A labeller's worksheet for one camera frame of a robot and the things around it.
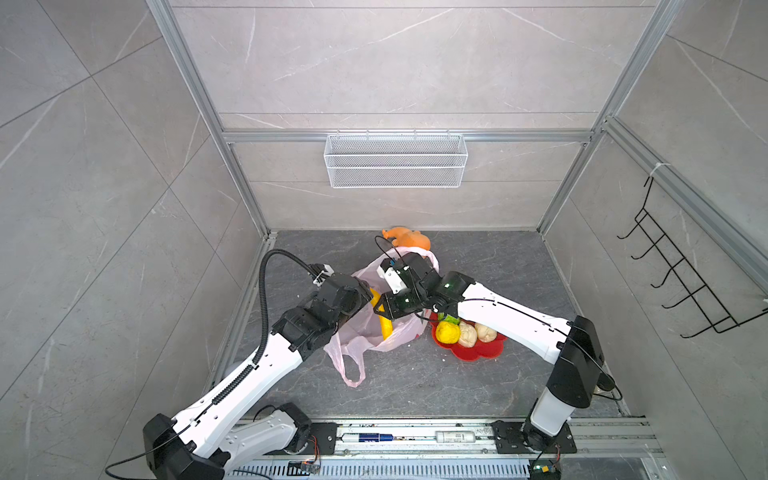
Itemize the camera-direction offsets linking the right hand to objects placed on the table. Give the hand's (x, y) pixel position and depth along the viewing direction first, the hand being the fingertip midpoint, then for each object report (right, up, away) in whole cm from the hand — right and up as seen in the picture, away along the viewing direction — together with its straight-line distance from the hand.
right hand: (377, 307), depth 77 cm
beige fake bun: (+26, -10, +9) cm, 29 cm away
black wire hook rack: (+69, +1, -19) cm, 72 cm away
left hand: (-3, +7, -3) cm, 8 cm away
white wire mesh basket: (+5, +46, +24) cm, 52 cm away
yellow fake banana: (+2, -3, -5) cm, 6 cm away
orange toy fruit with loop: (+9, +20, +32) cm, 39 cm away
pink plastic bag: (-4, -7, -2) cm, 8 cm away
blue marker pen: (-1, -32, -4) cm, 32 cm away
